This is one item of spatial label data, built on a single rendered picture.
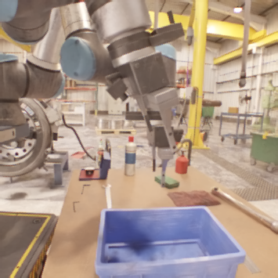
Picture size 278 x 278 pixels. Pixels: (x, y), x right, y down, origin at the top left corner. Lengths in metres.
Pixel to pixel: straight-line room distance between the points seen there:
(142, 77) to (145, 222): 0.41
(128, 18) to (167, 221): 0.50
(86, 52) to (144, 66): 0.19
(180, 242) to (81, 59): 0.55
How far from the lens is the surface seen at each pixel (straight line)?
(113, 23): 0.30
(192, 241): 0.64
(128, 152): 1.07
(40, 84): 0.90
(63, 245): 0.63
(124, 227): 0.57
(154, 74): 0.28
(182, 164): 1.18
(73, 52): 0.46
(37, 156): 1.77
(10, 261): 0.87
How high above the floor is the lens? 0.87
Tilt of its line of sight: 10 degrees down
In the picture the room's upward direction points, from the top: 3 degrees clockwise
